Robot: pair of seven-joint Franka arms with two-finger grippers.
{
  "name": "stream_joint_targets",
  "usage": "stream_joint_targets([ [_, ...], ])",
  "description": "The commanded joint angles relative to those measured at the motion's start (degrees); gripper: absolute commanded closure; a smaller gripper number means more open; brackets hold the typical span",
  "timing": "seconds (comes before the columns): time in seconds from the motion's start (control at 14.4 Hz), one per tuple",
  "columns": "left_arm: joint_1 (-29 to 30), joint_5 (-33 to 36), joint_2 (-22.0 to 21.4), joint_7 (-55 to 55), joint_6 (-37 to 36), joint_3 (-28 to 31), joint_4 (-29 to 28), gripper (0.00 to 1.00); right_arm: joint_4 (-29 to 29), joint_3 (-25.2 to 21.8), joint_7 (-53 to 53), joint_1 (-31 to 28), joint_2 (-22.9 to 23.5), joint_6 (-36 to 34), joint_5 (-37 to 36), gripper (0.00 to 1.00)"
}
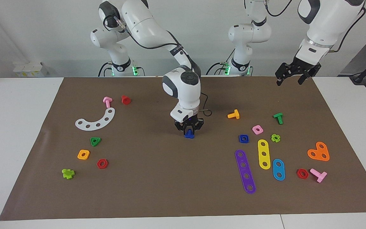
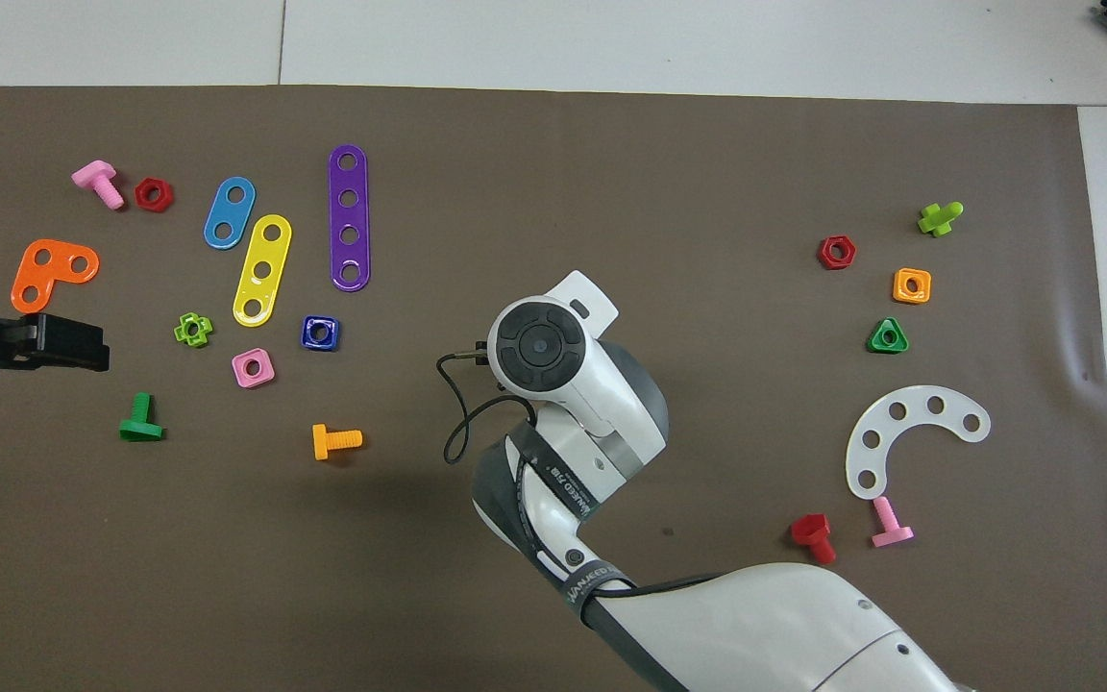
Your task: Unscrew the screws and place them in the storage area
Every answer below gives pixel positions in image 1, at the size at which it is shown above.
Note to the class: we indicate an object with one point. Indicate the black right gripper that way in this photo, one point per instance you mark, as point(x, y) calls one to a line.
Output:
point(191, 122)

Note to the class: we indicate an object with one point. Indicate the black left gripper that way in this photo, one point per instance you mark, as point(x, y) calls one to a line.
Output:
point(302, 66)

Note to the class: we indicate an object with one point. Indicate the blue plastic toy bolt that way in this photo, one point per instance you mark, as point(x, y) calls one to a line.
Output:
point(189, 135)

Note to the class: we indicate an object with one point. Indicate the blue square toy nut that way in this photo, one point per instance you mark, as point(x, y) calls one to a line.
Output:
point(240, 141)

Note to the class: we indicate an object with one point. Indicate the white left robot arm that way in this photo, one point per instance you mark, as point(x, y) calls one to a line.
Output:
point(326, 22)

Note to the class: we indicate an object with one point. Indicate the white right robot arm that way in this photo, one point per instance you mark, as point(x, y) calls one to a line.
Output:
point(183, 92)

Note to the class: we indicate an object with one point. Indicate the green plastic toy bolt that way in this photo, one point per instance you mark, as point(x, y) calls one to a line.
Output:
point(278, 116)

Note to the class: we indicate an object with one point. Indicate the yellow-orange plastic toy bolt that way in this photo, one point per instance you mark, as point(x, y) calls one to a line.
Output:
point(235, 114)

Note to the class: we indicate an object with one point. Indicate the brown table mat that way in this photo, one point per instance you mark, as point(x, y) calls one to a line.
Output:
point(157, 178)

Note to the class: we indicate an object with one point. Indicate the red plastic toy bolt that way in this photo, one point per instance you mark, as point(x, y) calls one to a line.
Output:
point(125, 100)

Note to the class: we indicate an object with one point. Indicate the pink square toy nut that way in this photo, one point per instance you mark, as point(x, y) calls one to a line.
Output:
point(261, 131)

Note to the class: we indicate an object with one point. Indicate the purple four-hole toy plate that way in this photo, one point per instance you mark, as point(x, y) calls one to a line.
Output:
point(245, 170)

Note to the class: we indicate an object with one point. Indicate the lime cross-shaped toy nut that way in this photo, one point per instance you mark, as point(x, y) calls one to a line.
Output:
point(272, 137)

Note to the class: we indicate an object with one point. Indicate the yellow three-hole toy plate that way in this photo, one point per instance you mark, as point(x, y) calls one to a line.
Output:
point(263, 149)

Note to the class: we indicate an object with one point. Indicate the orange three-hole angled plate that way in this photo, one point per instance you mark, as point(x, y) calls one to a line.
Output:
point(319, 152)

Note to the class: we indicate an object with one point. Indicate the pink plastic toy bolt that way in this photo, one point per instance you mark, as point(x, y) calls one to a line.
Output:
point(320, 176)
point(107, 102)

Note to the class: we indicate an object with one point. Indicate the white curved five-hole plate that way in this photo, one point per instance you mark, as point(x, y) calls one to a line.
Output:
point(102, 122)

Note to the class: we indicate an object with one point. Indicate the green triangular toy nut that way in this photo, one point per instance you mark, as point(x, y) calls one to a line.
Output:
point(92, 143)

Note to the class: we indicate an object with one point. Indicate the red hexagonal toy nut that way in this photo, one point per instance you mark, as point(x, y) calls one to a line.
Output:
point(298, 175)
point(98, 165)

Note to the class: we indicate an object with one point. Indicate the blue two-hole toy plate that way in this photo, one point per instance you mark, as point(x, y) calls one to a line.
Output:
point(278, 170)

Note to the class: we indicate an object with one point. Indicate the orange square toy nut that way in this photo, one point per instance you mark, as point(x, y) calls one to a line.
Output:
point(87, 156)

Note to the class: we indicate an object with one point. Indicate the lime cross-head toy bolt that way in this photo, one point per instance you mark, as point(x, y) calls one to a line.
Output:
point(68, 174)

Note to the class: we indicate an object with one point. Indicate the small white box stack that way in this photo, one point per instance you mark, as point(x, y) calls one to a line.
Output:
point(30, 70)

